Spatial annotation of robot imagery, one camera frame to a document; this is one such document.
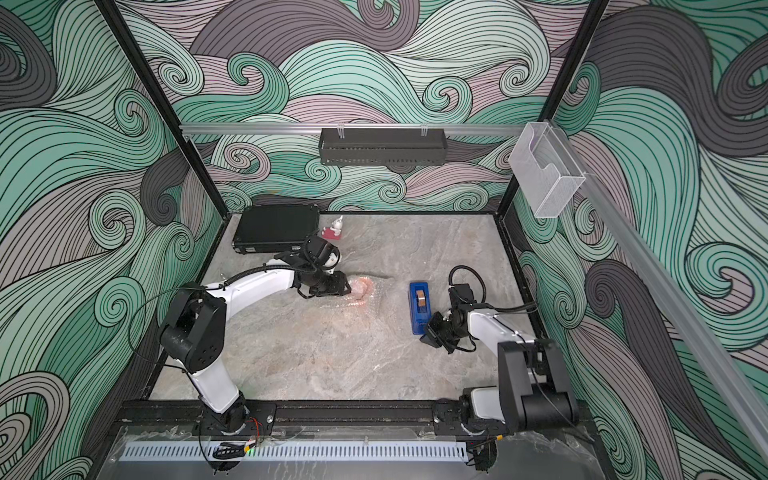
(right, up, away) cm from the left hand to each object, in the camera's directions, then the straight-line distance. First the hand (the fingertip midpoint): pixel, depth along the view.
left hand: (346, 288), depth 89 cm
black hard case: (-30, +19, +23) cm, 42 cm away
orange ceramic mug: (+5, 0, 0) cm, 5 cm away
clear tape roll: (+23, -3, -1) cm, 23 cm away
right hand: (+22, -14, -3) cm, 26 cm away
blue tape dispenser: (+22, -6, -1) cm, 23 cm away
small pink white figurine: (-7, +17, +22) cm, 29 cm away
